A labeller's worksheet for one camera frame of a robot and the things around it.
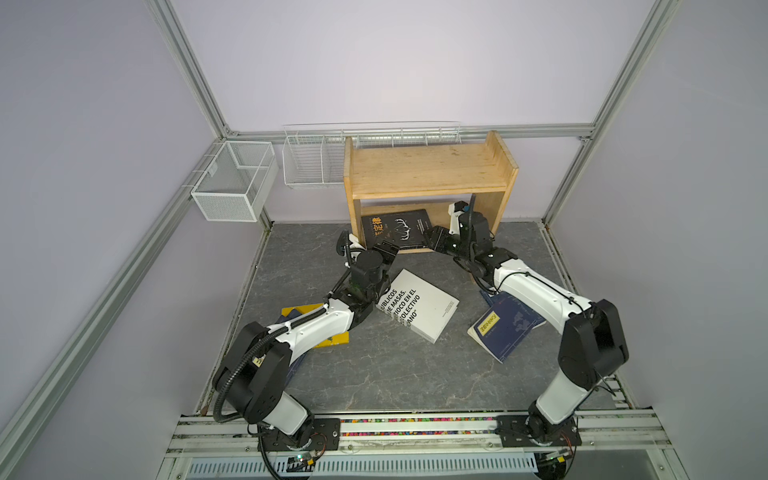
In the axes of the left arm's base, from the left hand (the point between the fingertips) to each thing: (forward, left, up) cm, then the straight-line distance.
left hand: (396, 238), depth 81 cm
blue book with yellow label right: (-18, -31, -24) cm, 43 cm away
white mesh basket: (+32, +53, -3) cm, 62 cm away
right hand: (+3, -9, -3) cm, 10 cm away
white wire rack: (+33, +25, +6) cm, 42 cm away
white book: (-9, -6, -23) cm, 25 cm away
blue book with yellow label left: (-25, +31, -24) cm, 47 cm away
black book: (+7, -4, -4) cm, 9 cm away
